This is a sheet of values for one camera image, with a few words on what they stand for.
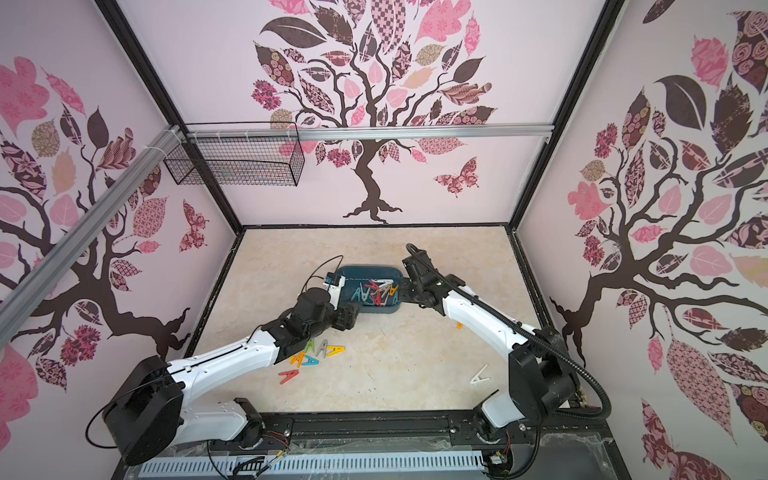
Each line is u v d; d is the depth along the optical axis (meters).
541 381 0.42
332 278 0.73
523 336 0.45
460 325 0.92
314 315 0.64
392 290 1.00
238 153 0.95
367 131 0.93
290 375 0.83
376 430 0.76
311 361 0.85
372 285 1.00
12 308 0.49
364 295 0.98
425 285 0.64
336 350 0.87
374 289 1.00
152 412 0.41
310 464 0.70
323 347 0.87
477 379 0.81
